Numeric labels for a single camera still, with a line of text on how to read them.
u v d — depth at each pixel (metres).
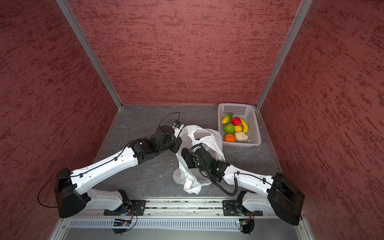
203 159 0.59
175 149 0.67
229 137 0.95
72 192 0.39
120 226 0.73
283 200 0.41
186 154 0.71
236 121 1.03
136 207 0.74
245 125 1.06
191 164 0.70
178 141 0.66
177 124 0.64
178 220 0.71
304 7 0.71
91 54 0.89
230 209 0.74
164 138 0.55
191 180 0.62
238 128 1.02
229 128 1.00
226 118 1.07
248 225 0.71
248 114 1.10
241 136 0.97
